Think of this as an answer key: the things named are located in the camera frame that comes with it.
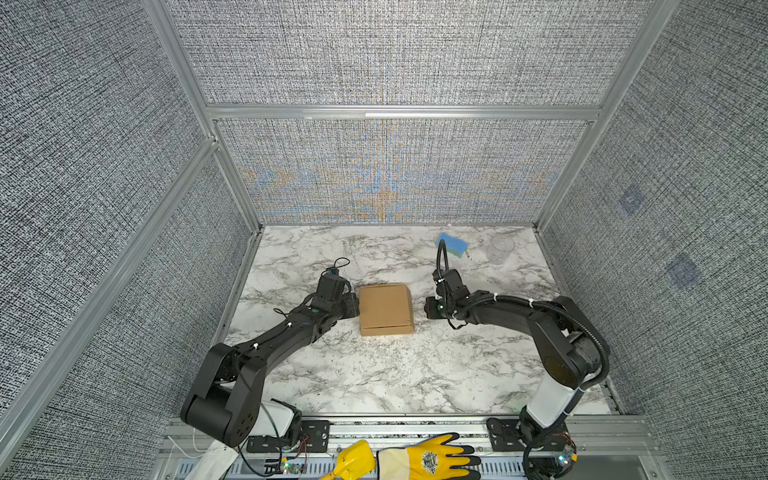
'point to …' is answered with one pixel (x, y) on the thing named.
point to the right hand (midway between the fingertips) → (427, 306)
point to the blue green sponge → (454, 245)
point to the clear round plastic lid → (503, 243)
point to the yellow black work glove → (434, 459)
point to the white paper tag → (214, 463)
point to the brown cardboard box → (385, 309)
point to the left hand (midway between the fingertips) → (352, 302)
